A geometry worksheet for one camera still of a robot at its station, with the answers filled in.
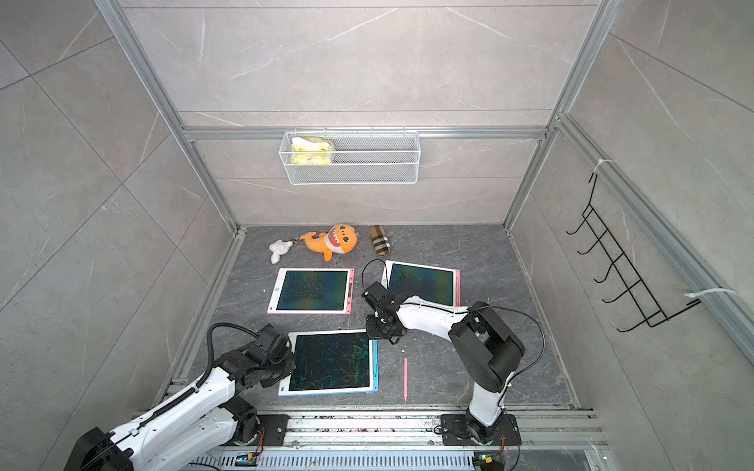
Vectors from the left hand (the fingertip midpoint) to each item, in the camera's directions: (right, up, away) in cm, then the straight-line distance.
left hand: (299, 360), depth 85 cm
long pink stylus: (+31, -4, -3) cm, 32 cm away
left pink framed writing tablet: (-1, +18, +16) cm, 25 cm away
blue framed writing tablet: (+9, -1, 0) cm, 9 cm away
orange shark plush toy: (+9, +37, +22) cm, 44 cm away
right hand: (+22, +7, +5) cm, 24 cm away
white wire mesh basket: (+14, +65, +16) cm, 69 cm away
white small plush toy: (-15, +33, +23) cm, 43 cm away
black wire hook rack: (+81, +20, -24) cm, 87 cm away
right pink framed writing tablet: (+43, +21, +17) cm, 50 cm away
